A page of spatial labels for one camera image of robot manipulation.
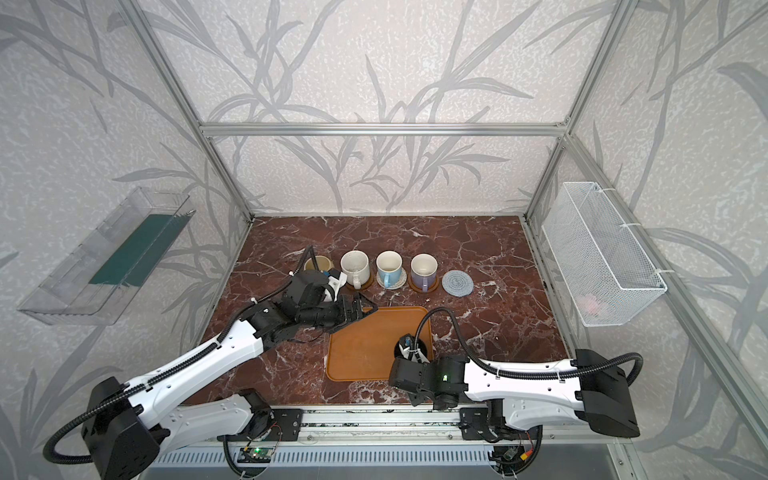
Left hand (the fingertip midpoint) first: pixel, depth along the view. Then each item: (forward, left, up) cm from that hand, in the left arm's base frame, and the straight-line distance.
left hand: (372, 307), depth 74 cm
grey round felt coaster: (+18, -26, -19) cm, 37 cm away
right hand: (-12, -10, -14) cm, 21 cm away
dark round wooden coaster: (+17, +5, -19) cm, 26 cm away
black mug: (-8, -9, -1) cm, 12 cm away
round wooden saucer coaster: (+17, -19, -19) cm, 32 cm away
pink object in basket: (+1, -53, +2) cm, 53 cm away
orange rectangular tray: (-4, +3, -20) cm, 21 cm away
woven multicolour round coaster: (+18, -6, -19) cm, 27 cm away
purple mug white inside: (+22, -15, -18) cm, 32 cm away
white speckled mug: (+23, +8, -16) cm, 30 cm away
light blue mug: (+22, -3, -14) cm, 27 cm away
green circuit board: (-29, +27, -20) cm, 45 cm away
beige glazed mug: (+28, +22, -23) cm, 42 cm away
